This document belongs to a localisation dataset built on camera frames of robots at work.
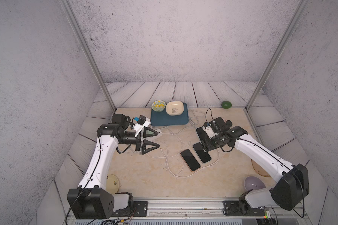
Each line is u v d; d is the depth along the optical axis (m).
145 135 0.68
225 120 1.04
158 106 1.19
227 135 0.56
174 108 1.17
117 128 0.53
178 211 0.73
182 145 0.97
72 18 0.74
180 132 1.05
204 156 0.90
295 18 0.74
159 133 1.02
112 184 0.82
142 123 0.58
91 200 0.38
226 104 1.19
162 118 1.12
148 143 0.59
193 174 0.85
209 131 0.74
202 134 0.79
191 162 0.89
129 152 0.60
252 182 0.79
